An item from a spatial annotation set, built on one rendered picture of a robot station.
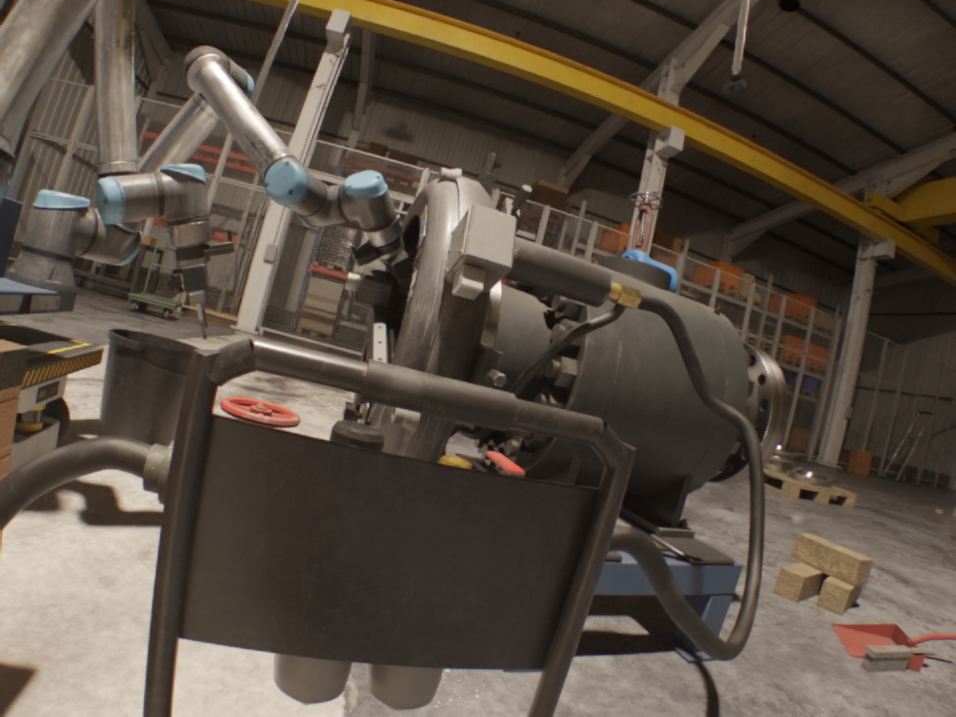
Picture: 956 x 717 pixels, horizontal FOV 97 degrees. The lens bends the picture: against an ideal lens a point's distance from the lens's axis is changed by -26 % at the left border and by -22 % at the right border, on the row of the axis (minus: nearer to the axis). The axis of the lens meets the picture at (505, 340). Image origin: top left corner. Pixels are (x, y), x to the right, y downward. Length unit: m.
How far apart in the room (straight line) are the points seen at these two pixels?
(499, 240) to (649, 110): 9.36
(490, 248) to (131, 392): 1.26
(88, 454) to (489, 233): 0.65
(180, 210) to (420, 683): 0.95
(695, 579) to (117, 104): 1.64
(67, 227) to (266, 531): 1.37
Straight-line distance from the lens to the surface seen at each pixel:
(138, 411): 1.81
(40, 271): 1.71
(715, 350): 1.38
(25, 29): 1.19
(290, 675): 0.55
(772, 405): 1.60
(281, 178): 1.18
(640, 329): 1.22
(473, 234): 0.87
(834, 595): 2.16
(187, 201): 1.17
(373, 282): 1.35
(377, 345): 1.21
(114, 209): 1.15
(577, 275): 0.94
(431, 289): 0.94
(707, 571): 1.33
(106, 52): 1.35
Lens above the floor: 0.60
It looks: 2 degrees up
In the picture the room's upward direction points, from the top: 14 degrees clockwise
